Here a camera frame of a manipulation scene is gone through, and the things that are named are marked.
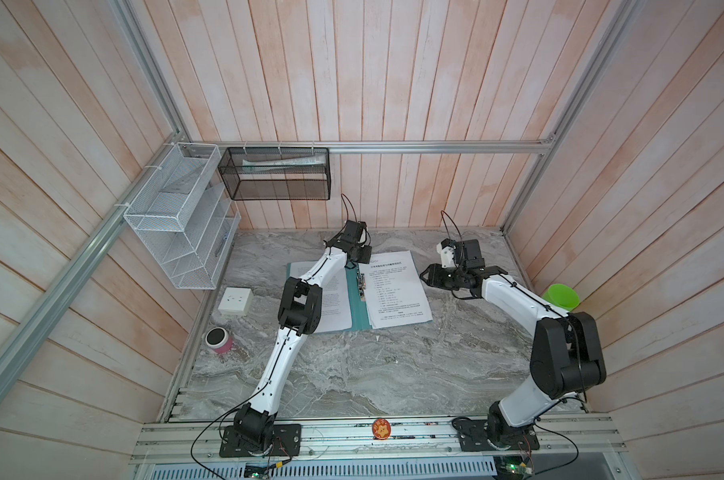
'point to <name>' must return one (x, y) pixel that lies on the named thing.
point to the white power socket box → (236, 301)
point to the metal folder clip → (360, 281)
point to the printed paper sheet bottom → (394, 291)
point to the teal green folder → (359, 316)
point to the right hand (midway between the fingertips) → (425, 274)
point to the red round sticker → (381, 429)
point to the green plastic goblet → (562, 295)
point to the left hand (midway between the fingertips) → (366, 256)
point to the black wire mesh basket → (277, 173)
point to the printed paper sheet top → (334, 314)
